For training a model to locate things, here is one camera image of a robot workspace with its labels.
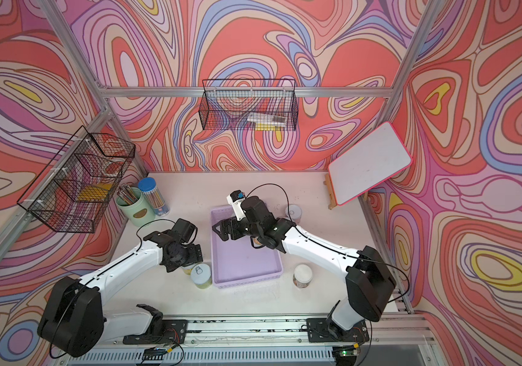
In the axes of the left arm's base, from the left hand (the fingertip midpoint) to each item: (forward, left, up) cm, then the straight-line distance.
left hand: (195, 260), depth 86 cm
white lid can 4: (-6, -4, +1) cm, 8 cm away
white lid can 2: (-7, -40, +3) cm, 41 cm away
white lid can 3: (-4, +1, +2) cm, 4 cm away
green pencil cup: (+19, +26, +11) cm, 34 cm away
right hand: (+5, -13, +15) cm, 20 cm away
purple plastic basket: (0, -16, -3) cm, 16 cm away
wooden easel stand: (+28, -58, +2) cm, 64 cm away
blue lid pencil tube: (+25, +20, +15) cm, 36 cm away
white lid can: (+22, -40, +2) cm, 46 cm away
